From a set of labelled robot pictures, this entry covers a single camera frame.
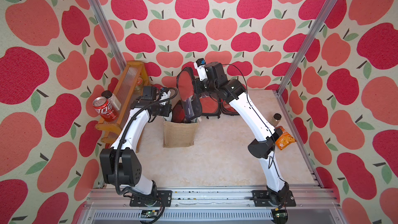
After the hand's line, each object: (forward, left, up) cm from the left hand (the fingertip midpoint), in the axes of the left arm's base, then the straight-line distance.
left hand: (171, 110), depth 84 cm
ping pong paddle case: (0, -11, +7) cm, 13 cm away
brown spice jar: (+2, -63, -10) cm, 64 cm away
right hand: (+4, -13, +16) cm, 21 cm away
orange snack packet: (-10, -67, -15) cm, 70 cm away
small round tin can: (+23, +24, -2) cm, 33 cm away
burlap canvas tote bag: (-12, -5, -5) cm, 14 cm away
